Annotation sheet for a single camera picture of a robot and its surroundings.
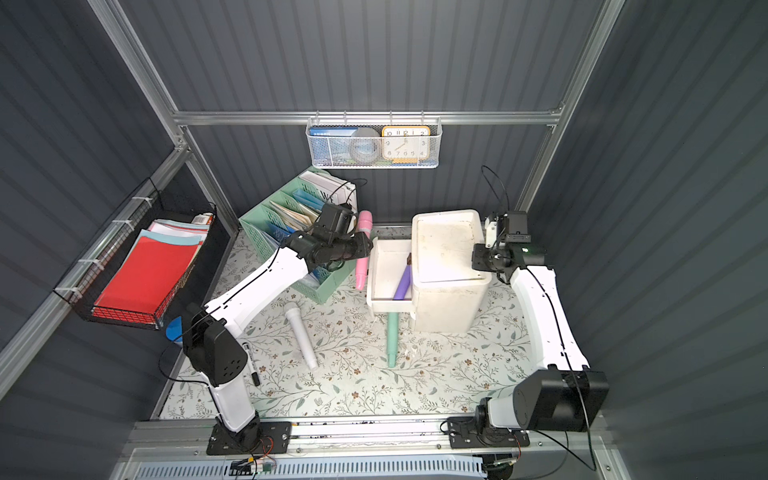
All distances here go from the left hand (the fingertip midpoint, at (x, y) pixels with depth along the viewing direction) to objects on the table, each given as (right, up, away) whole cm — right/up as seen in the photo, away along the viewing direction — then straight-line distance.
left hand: (367, 242), depth 82 cm
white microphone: (-22, -24, +9) cm, 34 cm away
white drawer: (+5, -5, +17) cm, 19 cm away
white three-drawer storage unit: (+21, -13, -8) cm, 26 cm away
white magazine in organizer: (-11, +17, +13) cm, 25 cm away
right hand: (+34, -4, -3) cm, 34 cm away
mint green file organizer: (-25, +9, +7) cm, 28 cm away
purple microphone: (+11, -11, +8) cm, 18 cm away
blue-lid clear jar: (-46, -22, -11) cm, 52 cm away
